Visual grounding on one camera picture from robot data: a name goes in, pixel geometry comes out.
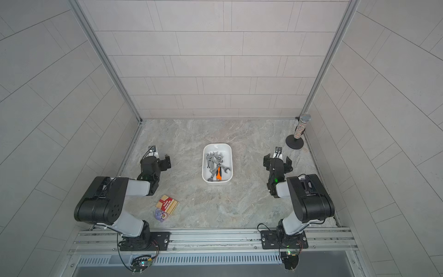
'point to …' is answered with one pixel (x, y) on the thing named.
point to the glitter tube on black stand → (295, 141)
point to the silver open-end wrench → (212, 169)
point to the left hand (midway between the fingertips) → (161, 153)
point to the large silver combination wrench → (220, 158)
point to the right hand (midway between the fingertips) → (278, 153)
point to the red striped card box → (167, 204)
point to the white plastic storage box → (217, 163)
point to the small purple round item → (160, 215)
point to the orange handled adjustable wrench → (218, 173)
